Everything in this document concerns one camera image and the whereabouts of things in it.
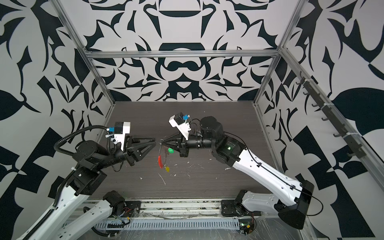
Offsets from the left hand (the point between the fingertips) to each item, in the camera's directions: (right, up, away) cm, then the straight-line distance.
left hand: (155, 139), depth 53 cm
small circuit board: (+38, -43, +18) cm, 61 cm away
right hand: (+3, -2, +2) cm, 4 cm away
